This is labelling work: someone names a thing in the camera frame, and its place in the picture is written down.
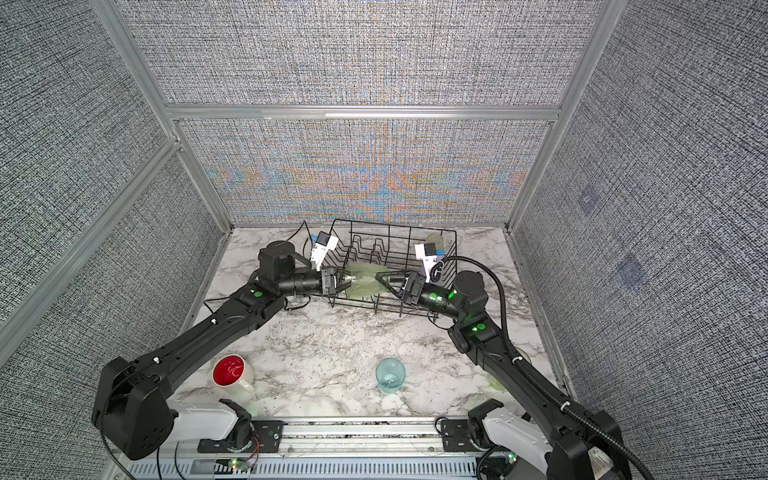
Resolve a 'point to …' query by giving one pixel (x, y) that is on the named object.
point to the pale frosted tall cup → (437, 239)
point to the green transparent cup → (366, 279)
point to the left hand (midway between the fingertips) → (361, 281)
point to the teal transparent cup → (390, 374)
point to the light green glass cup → (495, 384)
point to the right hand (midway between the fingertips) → (380, 282)
